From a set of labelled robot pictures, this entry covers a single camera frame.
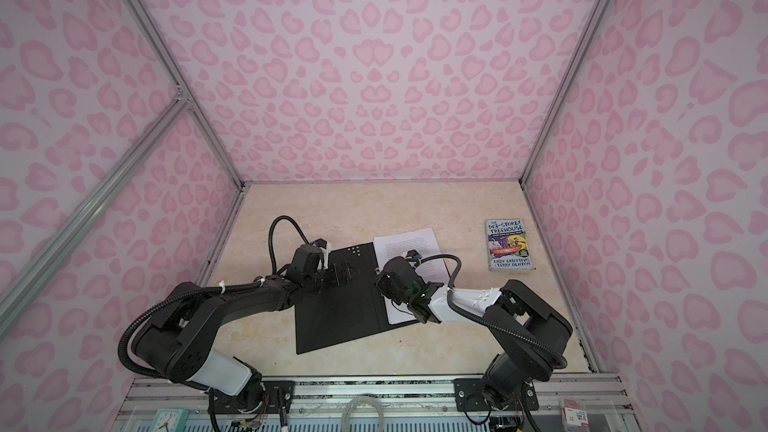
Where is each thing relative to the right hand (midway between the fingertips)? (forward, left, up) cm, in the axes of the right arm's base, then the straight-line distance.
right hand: (372, 276), depth 86 cm
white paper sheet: (+1, -17, +7) cm, 18 cm away
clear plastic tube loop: (-30, +4, -9) cm, 32 cm away
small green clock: (-35, +45, -5) cm, 57 cm away
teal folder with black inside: (-9, +11, -10) cm, 17 cm away
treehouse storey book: (+14, -43, -6) cm, 46 cm away
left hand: (+3, +7, -3) cm, 8 cm away
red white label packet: (-32, -48, -6) cm, 58 cm away
